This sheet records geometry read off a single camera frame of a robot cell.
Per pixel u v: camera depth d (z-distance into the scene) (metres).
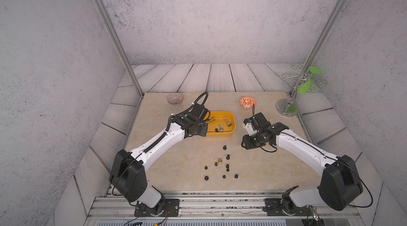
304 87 0.97
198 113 0.63
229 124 1.01
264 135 0.61
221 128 0.99
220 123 1.02
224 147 0.93
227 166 0.86
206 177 0.82
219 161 0.87
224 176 0.83
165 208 0.72
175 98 1.15
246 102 1.14
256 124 0.67
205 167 0.85
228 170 0.85
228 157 0.88
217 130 1.01
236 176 0.83
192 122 0.58
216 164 0.87
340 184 0.41
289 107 1.10
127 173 0.42
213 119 1.05
